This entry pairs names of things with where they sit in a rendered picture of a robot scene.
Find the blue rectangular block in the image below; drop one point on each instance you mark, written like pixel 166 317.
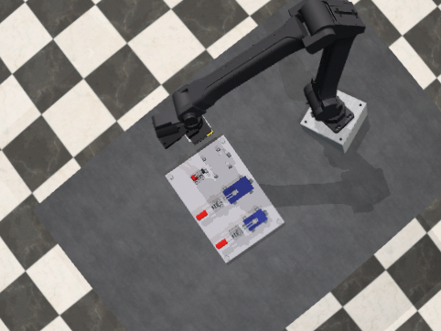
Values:
pixel 257 214
pixel 243 186

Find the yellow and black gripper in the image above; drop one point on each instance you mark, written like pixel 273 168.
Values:
pixel 204 131

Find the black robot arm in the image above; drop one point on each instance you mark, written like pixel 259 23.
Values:
pixel 287 39

